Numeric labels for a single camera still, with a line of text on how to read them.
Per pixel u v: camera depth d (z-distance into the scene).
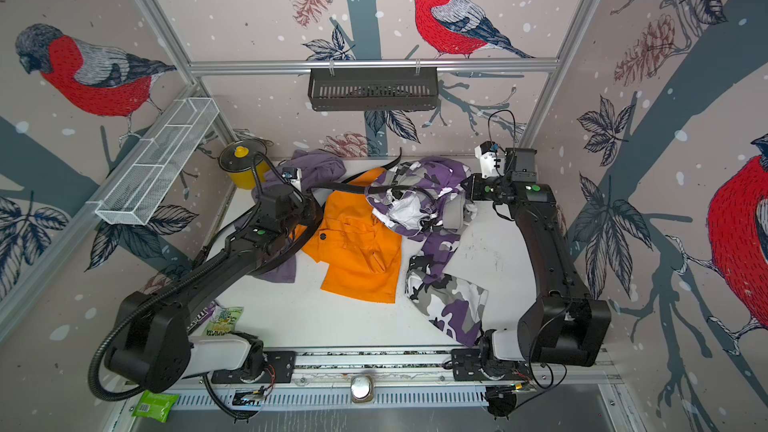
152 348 0.40
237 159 1.07
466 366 0.73
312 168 1.09
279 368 0.73
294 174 0.74
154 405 0.68
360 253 0.90
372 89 1.07
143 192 0.72
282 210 0.64
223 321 0.79
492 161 0.70
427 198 0.79
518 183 0.57
